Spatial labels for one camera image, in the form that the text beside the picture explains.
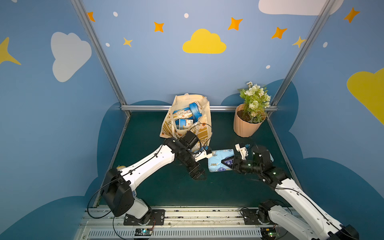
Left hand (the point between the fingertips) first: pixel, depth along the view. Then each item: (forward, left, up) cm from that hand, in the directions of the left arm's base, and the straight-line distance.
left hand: (203, 169), depth 73 cm
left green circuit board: (-25, +28, -16) cm, 41 cm away
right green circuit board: (-24, -32, -16) cm, 44 cm away
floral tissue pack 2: (+30, +12, -1) cm, 33 cm away
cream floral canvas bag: (+28, 0, +1) cm, 28 cm away
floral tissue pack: (+39, +13, -1) cm, 41 cm away
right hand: (+4, -11, +2) cm, 12 cm away
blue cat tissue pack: (+3, -6, +2) cm, 7 cm away
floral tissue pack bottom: (+40, +4, +1) cm, 41 cm away
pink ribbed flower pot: (+33, -27, -4) cm, 43 cm away
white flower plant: (+40, -32, +11) cm, 52 cm away
